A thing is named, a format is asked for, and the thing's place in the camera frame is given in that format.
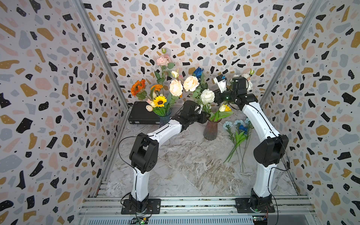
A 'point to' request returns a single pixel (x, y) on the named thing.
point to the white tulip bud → (222, 108)
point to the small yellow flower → (227, 108)
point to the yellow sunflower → (159, 101)
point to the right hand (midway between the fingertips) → (209, 94)
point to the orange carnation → (157, 87)
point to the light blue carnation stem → (239, 148)
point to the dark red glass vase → (210, 130)
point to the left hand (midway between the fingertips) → (209, 113)
